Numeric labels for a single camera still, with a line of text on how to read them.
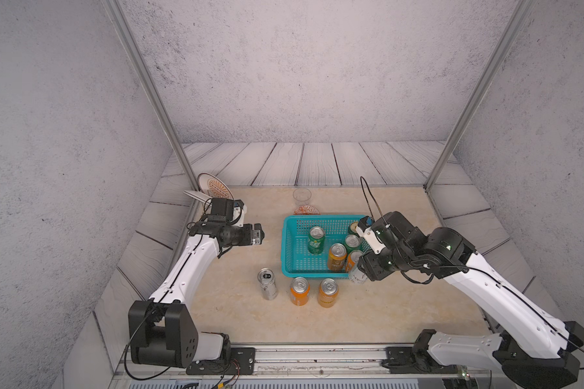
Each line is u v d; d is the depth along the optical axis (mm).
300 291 773
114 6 696
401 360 728
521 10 701
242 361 729
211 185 1044
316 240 907
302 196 1131
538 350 379
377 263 574
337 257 847
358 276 694
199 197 913
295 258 961
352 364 729
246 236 741
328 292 773
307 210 1078
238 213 713
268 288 770
